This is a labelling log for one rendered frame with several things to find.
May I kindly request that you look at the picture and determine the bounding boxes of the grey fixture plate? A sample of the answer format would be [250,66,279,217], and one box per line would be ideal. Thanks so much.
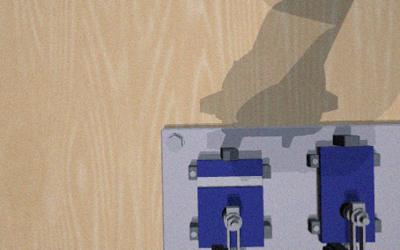
[161,124,400,250]

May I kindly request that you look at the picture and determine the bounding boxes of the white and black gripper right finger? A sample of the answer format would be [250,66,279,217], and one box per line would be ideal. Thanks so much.
[322,243,348,250]

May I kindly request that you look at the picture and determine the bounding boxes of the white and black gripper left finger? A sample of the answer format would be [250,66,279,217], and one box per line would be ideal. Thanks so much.
[211,245,228,250]

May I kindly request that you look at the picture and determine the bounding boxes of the toggle clamp with red handle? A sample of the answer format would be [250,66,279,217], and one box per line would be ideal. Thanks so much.
[222,206,242,250]
[339,202,370,250]

